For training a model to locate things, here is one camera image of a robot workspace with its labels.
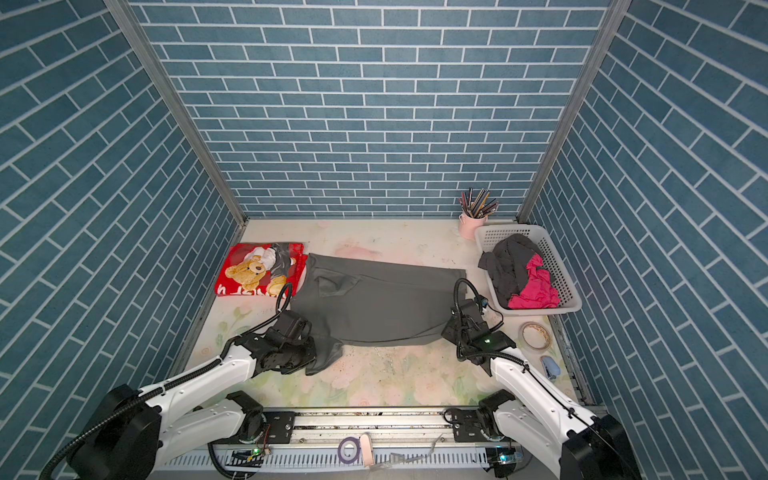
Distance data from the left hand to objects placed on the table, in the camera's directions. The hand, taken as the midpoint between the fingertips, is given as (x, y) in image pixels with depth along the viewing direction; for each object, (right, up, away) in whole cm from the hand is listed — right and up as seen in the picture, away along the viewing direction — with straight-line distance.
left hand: (321, 356), depth 85 cm
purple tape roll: (+13, -17, -15) cm, 26 cm away
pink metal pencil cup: (+48, +39, +25) cm, 67 cm away
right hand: (+37, +9, +1) cm, 38 cm away
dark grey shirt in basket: (+58, +26, +13) cm, 65 cm away
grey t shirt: (+3, +13, +14) cm, 19 cm away
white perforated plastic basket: (+75, +16, +5) cm, 77 cm away
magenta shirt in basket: (+66, +17, +7) cm, 68 cm away
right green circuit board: (+47, -19, -15) cm, 53 cm away
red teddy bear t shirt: (-24, +24, +14) cm, 36 cm away
